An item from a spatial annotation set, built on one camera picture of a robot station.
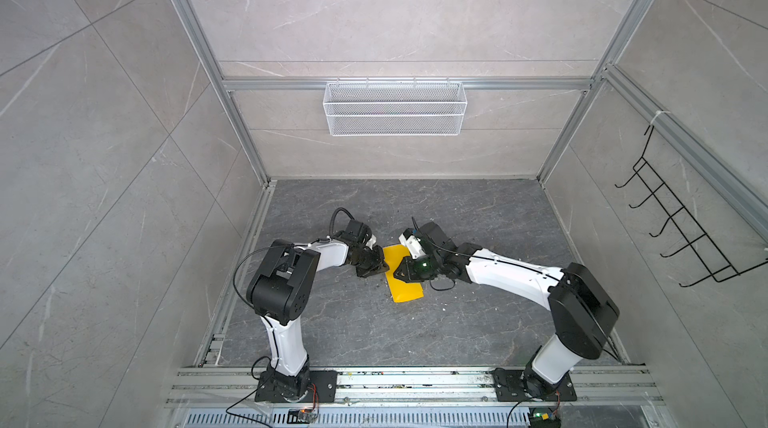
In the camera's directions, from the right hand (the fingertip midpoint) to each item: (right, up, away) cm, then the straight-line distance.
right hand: (394, 273), depth 84 cm
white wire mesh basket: (-1, +53, +17) cm, 55 cm away
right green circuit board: (+36, -32, -14) cm, 50 cm away
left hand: (-2, +1, +11) cm, 12 cm away
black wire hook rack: (+65, +7, -25) cm, 70 cm away
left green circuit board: (-23, -31, -14) cm, 41 cm away
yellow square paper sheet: (+2, -6, +4) cm, 8 cm away
